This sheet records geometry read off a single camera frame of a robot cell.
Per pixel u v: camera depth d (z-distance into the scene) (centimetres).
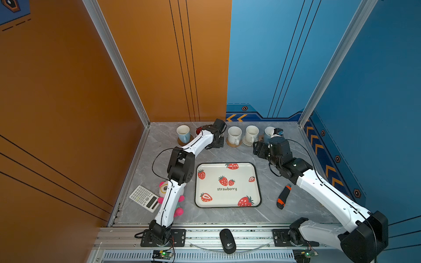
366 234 37
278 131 68
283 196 85
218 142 92
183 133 100
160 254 71
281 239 73
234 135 103
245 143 108
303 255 71
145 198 85
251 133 103
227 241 71
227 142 108
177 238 74
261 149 70
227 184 90
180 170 62
